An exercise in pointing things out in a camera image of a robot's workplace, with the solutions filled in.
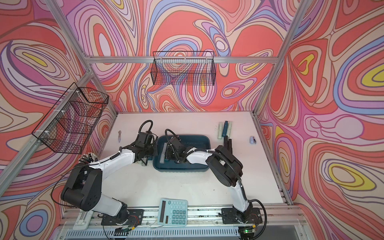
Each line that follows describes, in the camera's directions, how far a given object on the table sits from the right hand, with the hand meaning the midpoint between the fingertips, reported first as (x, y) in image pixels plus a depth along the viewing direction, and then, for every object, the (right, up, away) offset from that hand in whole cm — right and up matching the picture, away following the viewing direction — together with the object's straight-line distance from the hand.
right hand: (167, 157), depth 93 cm
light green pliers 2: (+42, +18, +14) cm, 48 cm away
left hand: (-5, +5, -1) cm, 7 cm away
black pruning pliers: (+39, +9, +4) cm, 41 cm away
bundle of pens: (-39, +3, -17) cm, 43 cm away
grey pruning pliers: (-3, +1, -2) cm, 4 cm away
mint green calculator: (+6, -23, -20) cm, 31 cm away
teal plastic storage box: (+21, +9, +10) cm, 24 cm away
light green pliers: (+36, +17, +14) cm, 42 cm away
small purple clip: (-36, +11, +11) cm, 40 cm away
